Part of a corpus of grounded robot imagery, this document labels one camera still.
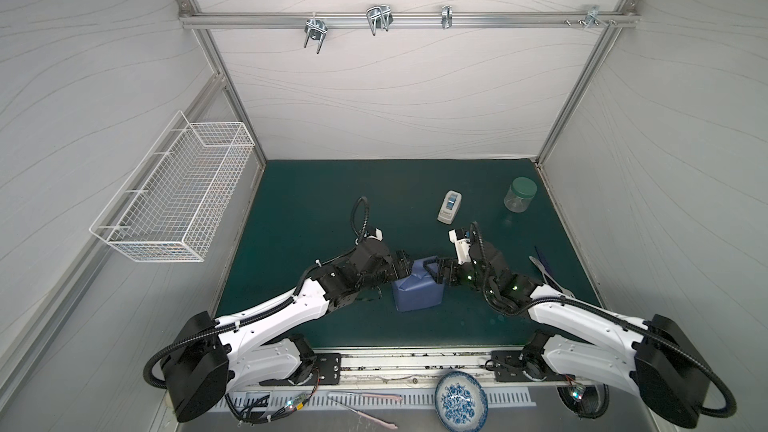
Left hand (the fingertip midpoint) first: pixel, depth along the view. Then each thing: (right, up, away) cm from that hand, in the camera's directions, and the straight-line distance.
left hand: (408, 261), depth 78 cm
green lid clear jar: (+39, +17, +22) cm, 48 cm away
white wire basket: (-56, +17, -9) cm, 59 cm away
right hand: (+8, +1, +3) cm, 9 cm away
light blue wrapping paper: (+3, -6, -4) cm, 8 cm away
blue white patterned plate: (+12, -31, -9) cm, 34 cm away
